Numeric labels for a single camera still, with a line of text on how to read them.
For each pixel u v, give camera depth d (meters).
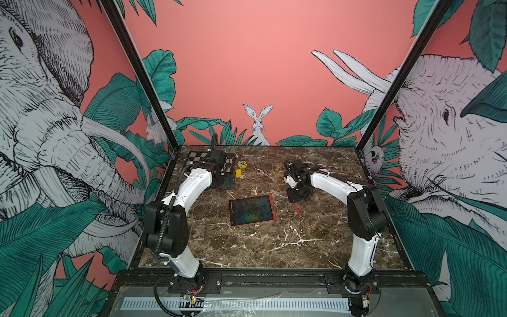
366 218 0.51
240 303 0.71
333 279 0.74
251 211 0.93
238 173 1.07
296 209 0.95
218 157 0.71
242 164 1.11
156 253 0.40
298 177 0.70
